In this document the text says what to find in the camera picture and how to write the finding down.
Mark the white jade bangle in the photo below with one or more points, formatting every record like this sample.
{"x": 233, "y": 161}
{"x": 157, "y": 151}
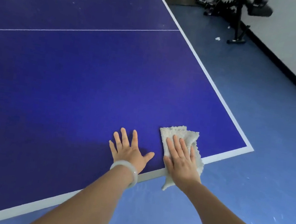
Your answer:
{"x": 125, "y": 162}

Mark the grey cleaning cloth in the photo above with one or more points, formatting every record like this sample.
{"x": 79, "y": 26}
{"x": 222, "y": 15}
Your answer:
{"x": 178, "y": 130}

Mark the person's left forearm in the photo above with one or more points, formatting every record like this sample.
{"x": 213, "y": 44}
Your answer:
{"x": 84, "y": 205}

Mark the black exercise bench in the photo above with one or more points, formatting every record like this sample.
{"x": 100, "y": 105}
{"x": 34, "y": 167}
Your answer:
{"x": 239, "y": 19}

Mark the person's left hand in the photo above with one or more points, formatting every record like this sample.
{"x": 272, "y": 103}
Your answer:
{"x": 128, "y": 154}

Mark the person's right hand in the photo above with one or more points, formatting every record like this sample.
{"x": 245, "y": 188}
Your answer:
{"x": 182, "y": 169}

